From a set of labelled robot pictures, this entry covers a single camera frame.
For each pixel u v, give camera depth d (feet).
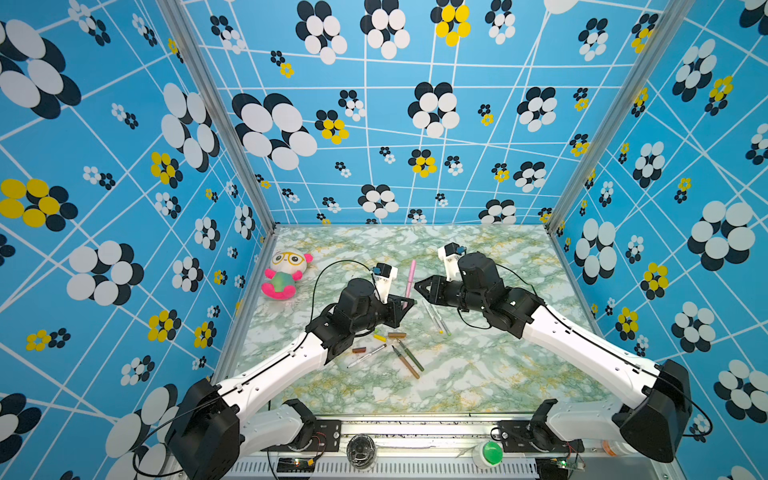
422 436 2.47
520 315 1.69
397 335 2.99
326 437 2.39
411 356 2.84
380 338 2.98
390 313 2.23
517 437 2.32
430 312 3.15
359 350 2.92
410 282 2.46
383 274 2.23
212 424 1.30
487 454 2.10
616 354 1.43
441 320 3.07
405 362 2.83
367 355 2.84
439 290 2.08
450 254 2.19
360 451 2.03
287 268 3.25
